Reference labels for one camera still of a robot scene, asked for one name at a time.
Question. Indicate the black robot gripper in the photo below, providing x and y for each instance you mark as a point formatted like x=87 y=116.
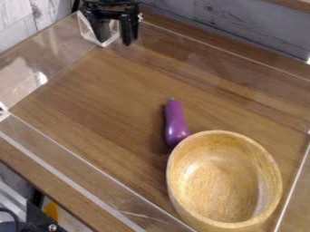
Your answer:
x=99 y=11

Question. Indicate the black clamp with screw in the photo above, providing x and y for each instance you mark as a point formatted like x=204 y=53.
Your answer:
x=37 y=221

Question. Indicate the clear acrylic tray wall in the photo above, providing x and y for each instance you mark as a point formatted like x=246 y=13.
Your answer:
x=81 y=129

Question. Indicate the brown wooden bowl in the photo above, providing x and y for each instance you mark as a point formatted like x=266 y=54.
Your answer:
x=223 y=182

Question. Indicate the purple toy eggplant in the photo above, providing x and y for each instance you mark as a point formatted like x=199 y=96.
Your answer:
x=175 y=125

